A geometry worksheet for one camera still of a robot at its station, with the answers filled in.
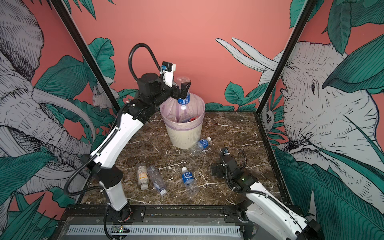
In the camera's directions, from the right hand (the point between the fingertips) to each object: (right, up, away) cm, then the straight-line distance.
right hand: (218, 162), depth 81 cm
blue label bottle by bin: (-9, +7, +14) cm, 18 cm away
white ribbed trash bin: (-19, +18, -2) cm, 26 cm away
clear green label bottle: (-27, +25, +12) cm, 39 cm away
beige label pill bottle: (-42, -8, +1) cm, 43 cm away
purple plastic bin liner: (-12, +33, +14) cm, 38 cm away
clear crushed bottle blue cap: (-35, -11, +4) cm, 37 cm away
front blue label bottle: (-16, -10, 0) cm, 19 cm away
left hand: (-19, +42, -18) cm, 50 cm away
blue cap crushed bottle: (-16, +25, +12) cm, 32 cm away
